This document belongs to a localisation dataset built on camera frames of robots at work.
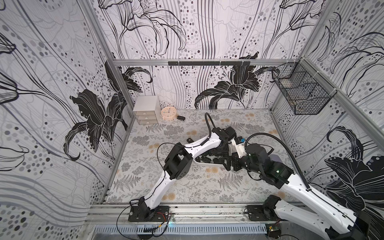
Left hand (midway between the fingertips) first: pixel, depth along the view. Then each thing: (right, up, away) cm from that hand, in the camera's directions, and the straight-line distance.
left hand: (220, 152), depth 92 cm
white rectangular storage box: (-8, -7, -3) cm, 11 cm away
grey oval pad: (+33, -3, -3) cm, 33 cm away
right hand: (+1, +2, -18) cm, 18 cm away
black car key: (-9, -4, -2) cm, 10 cm away
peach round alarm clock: (-37, +26, +22) cm, 50 cm away
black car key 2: (-27, +23, +20) cm, 40 cm away
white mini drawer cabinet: (-50, +28, +12) cm, 59 cm away
